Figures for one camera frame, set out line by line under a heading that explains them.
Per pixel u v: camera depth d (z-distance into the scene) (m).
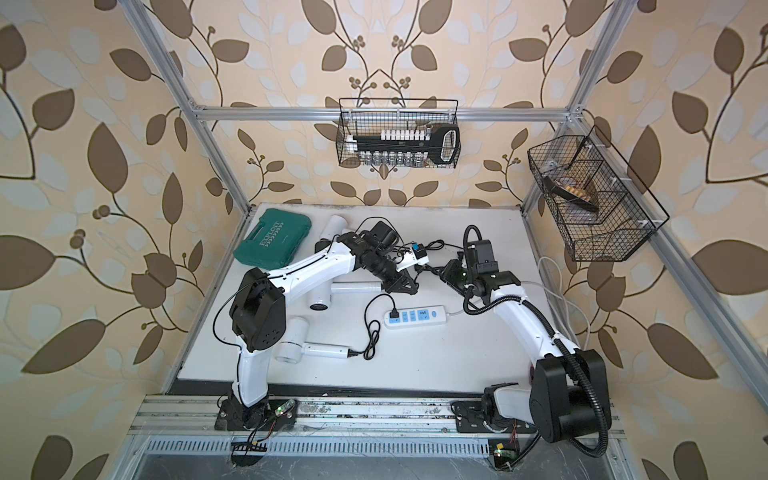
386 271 0.74
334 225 1.08
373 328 0.89
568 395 0.41
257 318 0.51
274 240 1.05
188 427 0.73
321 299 0.90
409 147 0.86
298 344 0.82
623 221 0.71
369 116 0.91
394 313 0.88
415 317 0.89
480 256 0.65
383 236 0.72
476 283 0.62
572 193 0.75
